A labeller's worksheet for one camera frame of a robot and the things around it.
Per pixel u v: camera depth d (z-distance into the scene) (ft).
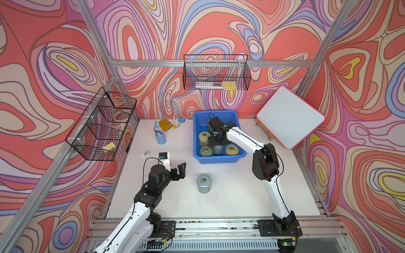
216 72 3.15
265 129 3.56
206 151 2.98
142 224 1.73
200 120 3.67
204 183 2.63
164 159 2.27
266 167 1.91
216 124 2.61
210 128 2.74
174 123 3.78
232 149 2.98
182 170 2.37
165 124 3.78
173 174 2.35
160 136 3.32
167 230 2.36
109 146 2.35
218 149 3.09
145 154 3.24
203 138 3.17
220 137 2.44
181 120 3.92
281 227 2.11
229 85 2.69
